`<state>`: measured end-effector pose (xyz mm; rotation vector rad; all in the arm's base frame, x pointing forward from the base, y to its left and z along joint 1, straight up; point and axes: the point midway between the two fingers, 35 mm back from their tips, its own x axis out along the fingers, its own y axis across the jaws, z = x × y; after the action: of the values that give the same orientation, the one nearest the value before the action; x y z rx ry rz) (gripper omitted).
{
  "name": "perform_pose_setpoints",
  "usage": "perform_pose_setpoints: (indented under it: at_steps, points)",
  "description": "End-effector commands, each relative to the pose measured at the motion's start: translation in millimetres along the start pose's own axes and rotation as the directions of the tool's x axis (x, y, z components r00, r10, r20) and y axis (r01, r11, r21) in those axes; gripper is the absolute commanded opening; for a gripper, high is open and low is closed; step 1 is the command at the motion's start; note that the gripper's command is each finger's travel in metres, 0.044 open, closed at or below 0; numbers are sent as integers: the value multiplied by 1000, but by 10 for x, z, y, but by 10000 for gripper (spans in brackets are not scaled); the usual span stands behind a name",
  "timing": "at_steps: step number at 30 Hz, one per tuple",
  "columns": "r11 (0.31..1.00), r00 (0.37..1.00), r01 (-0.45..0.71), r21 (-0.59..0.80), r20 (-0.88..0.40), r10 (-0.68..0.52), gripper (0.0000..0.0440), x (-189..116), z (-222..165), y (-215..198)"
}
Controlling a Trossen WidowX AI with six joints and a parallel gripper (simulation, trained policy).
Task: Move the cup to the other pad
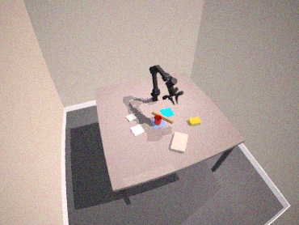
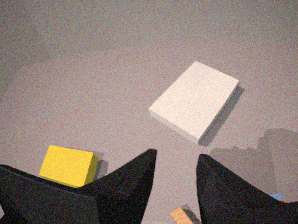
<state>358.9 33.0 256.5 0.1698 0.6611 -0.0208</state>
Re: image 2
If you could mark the cream flat rectangular block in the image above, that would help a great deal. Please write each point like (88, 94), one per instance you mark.
(194, 101)

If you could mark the wooden plank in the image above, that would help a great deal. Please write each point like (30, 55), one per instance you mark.
(180, 216)

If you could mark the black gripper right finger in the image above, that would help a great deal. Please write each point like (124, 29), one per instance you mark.
(224, 198)

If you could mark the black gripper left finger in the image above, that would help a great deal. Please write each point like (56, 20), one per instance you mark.
(119, 198)

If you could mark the yellow block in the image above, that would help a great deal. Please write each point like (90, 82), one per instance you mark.
(69, 166)

